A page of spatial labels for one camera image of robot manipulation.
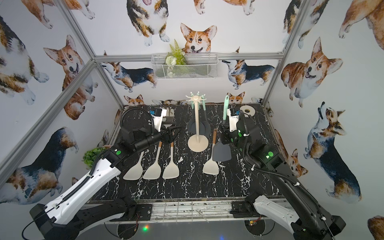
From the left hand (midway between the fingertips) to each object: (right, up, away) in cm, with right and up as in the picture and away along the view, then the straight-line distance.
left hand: (180, 124), depth 65 cm
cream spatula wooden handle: (-18, -28, +21) cm, 40 cm away
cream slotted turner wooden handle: (+15, -26, +21) cm, 37 cm away
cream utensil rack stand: (+7, -14, +33) cm, 37 cm away
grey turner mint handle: (+12, 0, +22) cm, 25 cm away
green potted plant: (-47, -17, +10) cm, 51 cm away
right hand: (+18, 0, +1) cm, 18 cm away
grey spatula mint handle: (+19, -13, +5) cm, 23 cm away
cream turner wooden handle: (-8, -28, +21) cm, 36 cm away
